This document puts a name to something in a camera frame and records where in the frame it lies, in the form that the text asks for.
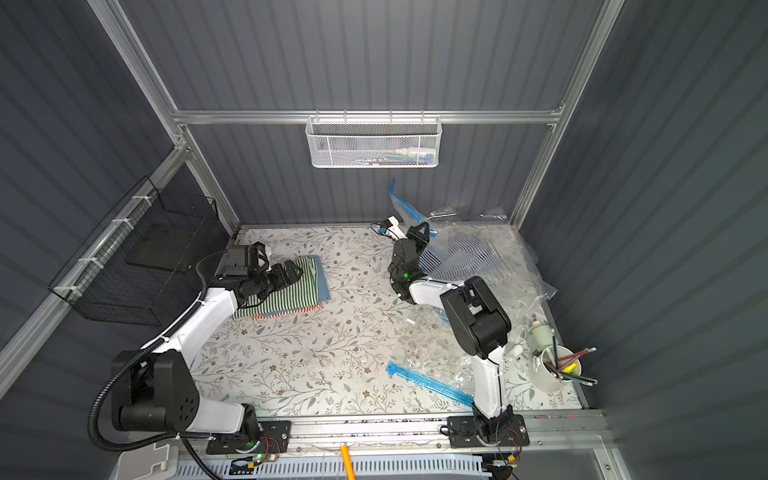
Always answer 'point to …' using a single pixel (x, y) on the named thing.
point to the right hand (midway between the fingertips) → (437, 223)
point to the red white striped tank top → (286, 314)
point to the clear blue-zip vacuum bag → (449, 375)
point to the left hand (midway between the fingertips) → (294, 277)
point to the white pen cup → (554, 368)
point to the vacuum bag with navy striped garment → (464, 246)
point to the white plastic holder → (159, 461)
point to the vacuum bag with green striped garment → (443, 220)
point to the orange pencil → (347, 462)
